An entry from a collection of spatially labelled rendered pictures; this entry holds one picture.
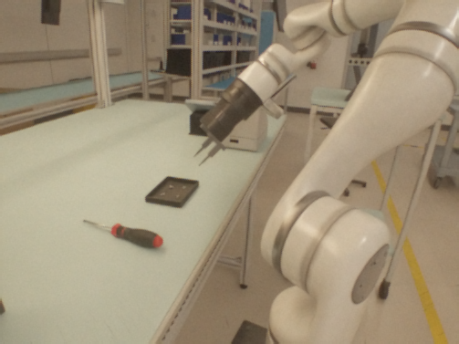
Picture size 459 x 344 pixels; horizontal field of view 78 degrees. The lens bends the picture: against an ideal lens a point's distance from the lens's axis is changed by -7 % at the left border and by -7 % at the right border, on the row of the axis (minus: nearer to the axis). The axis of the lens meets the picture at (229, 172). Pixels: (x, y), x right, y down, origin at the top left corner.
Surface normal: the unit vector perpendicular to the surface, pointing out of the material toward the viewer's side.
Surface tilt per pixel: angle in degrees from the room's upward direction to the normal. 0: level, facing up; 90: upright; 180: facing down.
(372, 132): 92
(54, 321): 0
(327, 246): 54
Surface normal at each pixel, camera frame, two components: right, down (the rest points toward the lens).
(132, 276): 0.04, -0.92
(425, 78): -0.10, 0.00
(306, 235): -0.58, -0.40
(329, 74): -0.29, 0.37
